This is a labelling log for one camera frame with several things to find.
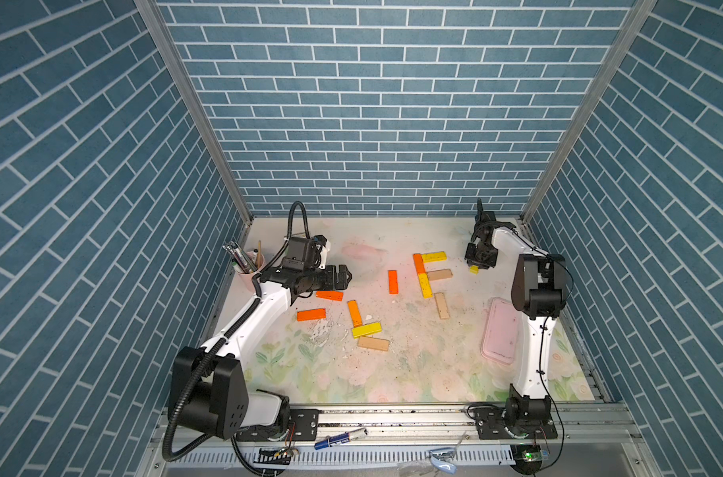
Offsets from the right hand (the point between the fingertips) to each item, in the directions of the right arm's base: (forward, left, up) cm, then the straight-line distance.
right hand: (474, 263), depth 107 cm
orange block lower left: (-25, +54, 0) cm, 60 cm away
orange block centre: (-14, +29, +1) cm, 32 cm away
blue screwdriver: (-57, +40, +1) cm, 70 cm away
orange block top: (-2, +20, +1) cm, 20 cm away
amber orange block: (-24, +41, 0) cm, 47 cm away
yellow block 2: (+1, +15, +1) cm, 15 cm away
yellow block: (-28, +37, 0) cm, 46 cm away
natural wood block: (-33, +34, +1) cm, 48 cm away
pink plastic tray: (-27, -4, +1) cm, 27 cm away
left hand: (-20, +43, +16) cm, 50 cm away
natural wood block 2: (-5, +13, -1) cm, 14 cm away
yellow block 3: (-12, +18, +1) cm, 22 cm away
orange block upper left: (-19, +50, +2) cm, 53 cm away
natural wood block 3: (-18, +13, 0) cm, 22 cm away
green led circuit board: (-57, -5, -1) cm, 57 cm away
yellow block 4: (-5, +1, +2) cm, 5 cm away
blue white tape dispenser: (-60, +16, +1) cm, 62 cm away
